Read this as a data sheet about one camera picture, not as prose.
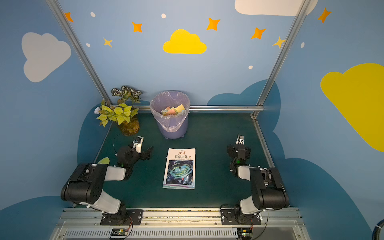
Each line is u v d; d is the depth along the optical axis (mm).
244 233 719
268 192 442
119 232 718
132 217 759
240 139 800
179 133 1074
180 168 907
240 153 718
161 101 974
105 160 960
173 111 1040
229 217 742
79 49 830
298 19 734
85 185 459
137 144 805
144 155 848
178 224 736
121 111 883
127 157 733
